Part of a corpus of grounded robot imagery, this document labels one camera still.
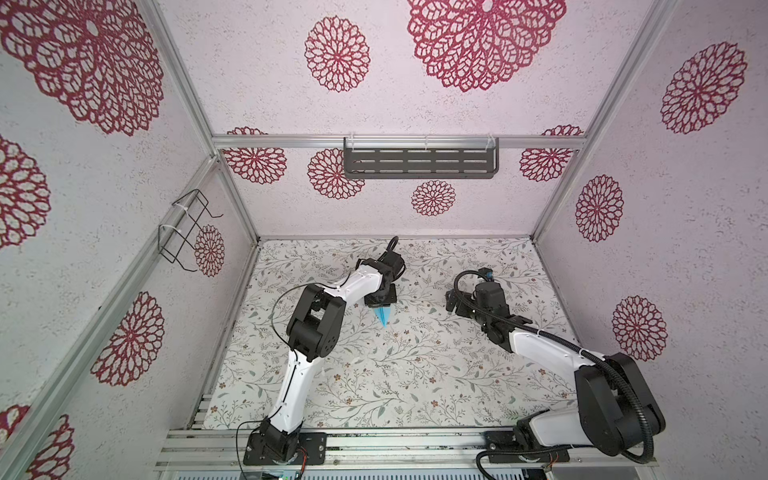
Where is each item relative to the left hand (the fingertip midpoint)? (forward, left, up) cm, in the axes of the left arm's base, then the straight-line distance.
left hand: (382, 306), depth 101 cm
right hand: (-3, -24, +12) cm, 26 cm away
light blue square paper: (-4, 0, +1) cm, 4 cm away
